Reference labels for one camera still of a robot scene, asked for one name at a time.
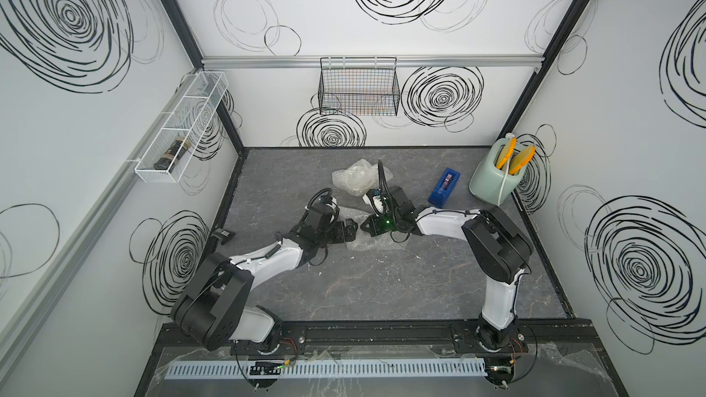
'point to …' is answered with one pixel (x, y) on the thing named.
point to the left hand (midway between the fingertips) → (346, 227)
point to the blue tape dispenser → (444, 187)
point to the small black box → (223, 234)
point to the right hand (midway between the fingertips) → (362, 227)
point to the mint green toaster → (498, 171)
